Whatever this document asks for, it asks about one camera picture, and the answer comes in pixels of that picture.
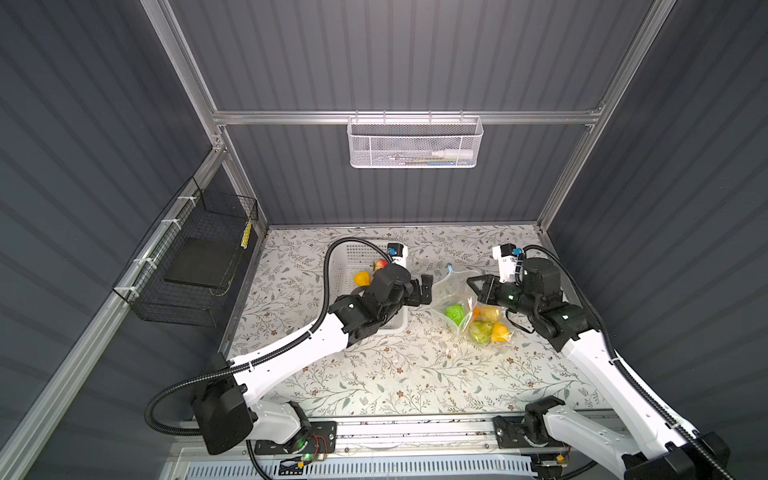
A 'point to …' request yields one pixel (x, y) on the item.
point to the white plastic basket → (346, 258)
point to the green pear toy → (481, 332)
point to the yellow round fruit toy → (500, 333)
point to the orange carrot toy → (476, 313)
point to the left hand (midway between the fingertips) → (416, 276)
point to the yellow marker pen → (246, 235)
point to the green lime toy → (455, 313)
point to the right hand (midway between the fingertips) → (472, 282)
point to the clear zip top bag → (455, 303)
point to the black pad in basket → (204, 261)
